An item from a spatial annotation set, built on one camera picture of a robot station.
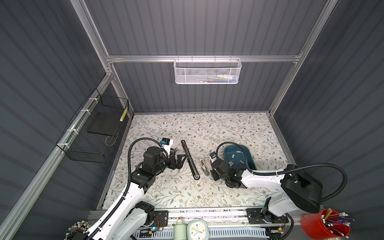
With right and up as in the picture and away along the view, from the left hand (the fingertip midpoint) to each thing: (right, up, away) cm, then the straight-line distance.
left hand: (179, 154), depth 77 cm
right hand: (+20, -10, +11) cm, 25 cm away
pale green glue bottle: (+2, -31, -13) cm, 34 cm away
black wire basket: (-42, +10, -4) cm, 44 cm away
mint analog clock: (+9, -34, -9) cm, 36 cm away
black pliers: (-5, -2, +21) cm, 22 cm away
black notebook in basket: (-38, +16, -2) cm, 41 cm away
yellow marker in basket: (-31, +21, +4) cm, 38 cm away
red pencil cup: (+61, -25, -18) cm, 68 cm away
